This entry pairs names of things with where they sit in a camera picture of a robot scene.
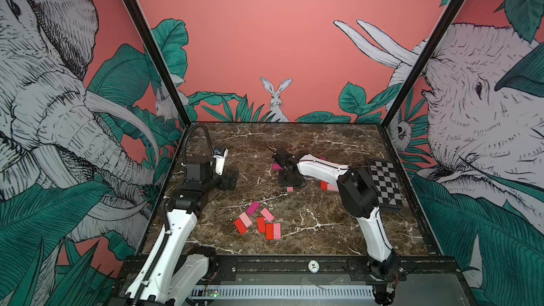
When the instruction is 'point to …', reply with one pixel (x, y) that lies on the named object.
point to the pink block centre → (268, 216)
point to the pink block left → (246, 219)
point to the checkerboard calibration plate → (385, 182)
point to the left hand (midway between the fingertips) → (227, 165)
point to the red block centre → (261, 224)
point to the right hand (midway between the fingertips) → (284, 181)
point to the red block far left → (240, 226)
